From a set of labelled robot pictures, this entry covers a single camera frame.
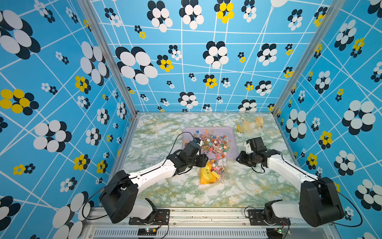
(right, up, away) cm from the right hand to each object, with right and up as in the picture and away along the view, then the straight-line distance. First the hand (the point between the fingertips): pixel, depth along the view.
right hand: (240, 159), depth 89 cm
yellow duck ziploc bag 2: (-16, -7, -4) cm, 17 cm away
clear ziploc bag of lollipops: (+21, +23, +20) cm, 37 cm away
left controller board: (-51, -32, -16) cm, 62 cm away
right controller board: (+11, -32, -18) cm, 38 cm away
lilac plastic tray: (-2, +15, +20) cm, 25 cm away
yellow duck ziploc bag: (+10, +19, +20) cm, 29 cm away
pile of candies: (-15, +8, +10) cm, 20 cm away
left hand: (-20, +2, -6) cm, 21 cm away
